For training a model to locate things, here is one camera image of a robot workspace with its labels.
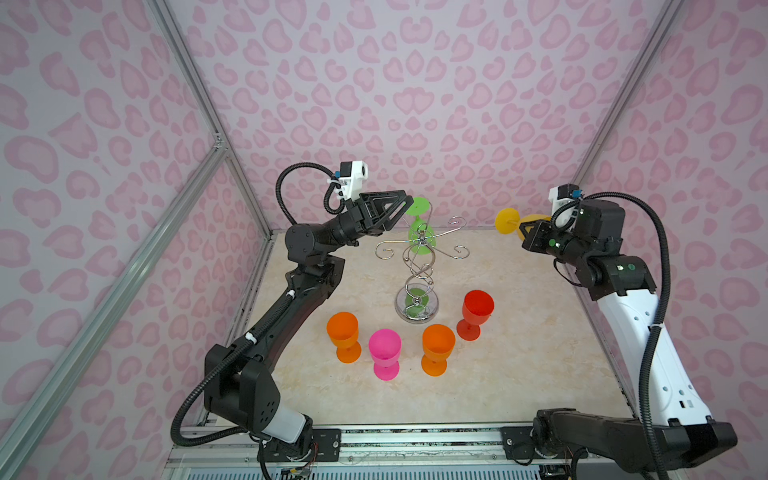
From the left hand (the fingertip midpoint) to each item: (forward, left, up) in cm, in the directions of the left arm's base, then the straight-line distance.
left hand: (409, 202), depth 50 cm
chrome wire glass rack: (+12, -4, -52) cm, 53 cm away
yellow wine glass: (+19, -28, -23) cm, 41 cm away
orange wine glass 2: (-4, +17, -39) cm, 43 cm away
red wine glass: (0, -19, -37) cm, 42 cm away
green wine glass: (+13, -4, -21) cm, 25 cm away
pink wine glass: (-8, +6, -42) cm, 43 cm away
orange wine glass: (-8, -8, -40) cm, 42 cm away
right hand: (+10, -27, -15) cm, 32 cm away
